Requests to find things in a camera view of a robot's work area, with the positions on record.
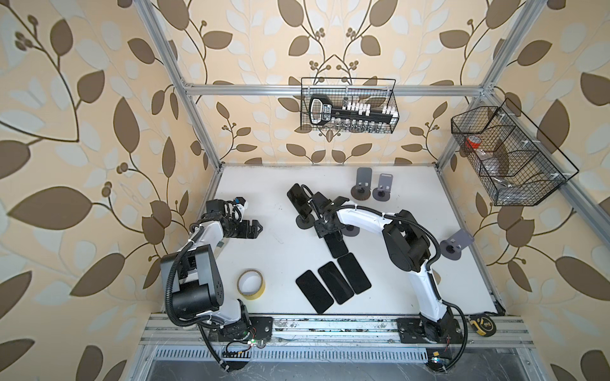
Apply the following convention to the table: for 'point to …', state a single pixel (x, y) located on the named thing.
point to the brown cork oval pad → (437, 277)
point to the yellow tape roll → (256, 295)
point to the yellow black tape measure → (486, 325)
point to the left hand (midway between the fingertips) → (244, 225)
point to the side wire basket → (519, 166)
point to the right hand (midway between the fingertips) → (327, 229)
